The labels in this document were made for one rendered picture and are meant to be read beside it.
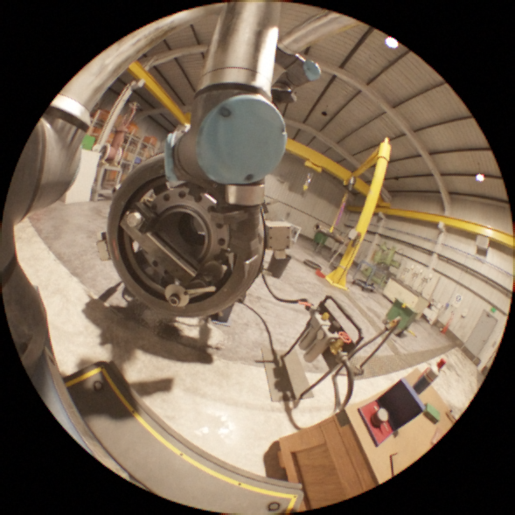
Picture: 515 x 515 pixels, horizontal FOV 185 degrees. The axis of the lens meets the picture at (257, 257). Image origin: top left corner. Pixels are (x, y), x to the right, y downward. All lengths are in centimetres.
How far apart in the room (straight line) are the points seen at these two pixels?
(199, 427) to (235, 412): 20
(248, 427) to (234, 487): 45
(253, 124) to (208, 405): 92
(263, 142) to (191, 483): 63
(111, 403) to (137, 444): 13
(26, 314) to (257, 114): 31
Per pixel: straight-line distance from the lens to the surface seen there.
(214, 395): 90
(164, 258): 64
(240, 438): 87
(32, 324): 25
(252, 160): 15
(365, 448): 57
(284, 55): 71
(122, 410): 54
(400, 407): 69
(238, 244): 41
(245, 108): 15
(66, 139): 32
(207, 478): 52
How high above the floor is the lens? 83
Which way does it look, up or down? 16 degrees down
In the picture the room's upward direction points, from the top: 22 degrees clockwise
